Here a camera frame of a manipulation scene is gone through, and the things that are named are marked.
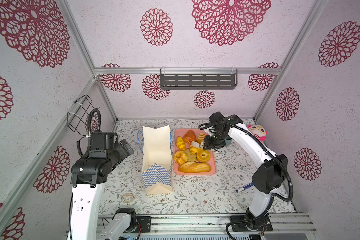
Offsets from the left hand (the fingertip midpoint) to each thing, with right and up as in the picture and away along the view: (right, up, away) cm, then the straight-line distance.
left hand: (120, 153), depth 66 cm
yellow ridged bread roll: (+35, -2, +29) cm, 46 cm away
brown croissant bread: (+33, +6, +38) cm, 51 cm away
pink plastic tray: (+48, -9, +31) cm, 58 cm away
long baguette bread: (+35, -12, +24) cm, 44 cm away
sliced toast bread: (+33, -6, +30) cm, 45 cm away
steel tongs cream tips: (+36, +2, +24) cm, 44 cm away
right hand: (+42, +2, +17) cm, 45 cm away
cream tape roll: (-3, -27, +17) cm, 32 cm away
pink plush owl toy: (+81, +10, +37) cm, 90 cm away
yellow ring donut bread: (+41, -6, +29) cm, 51 cm away
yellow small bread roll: (+27, +2, +36) cm, 45 cm away
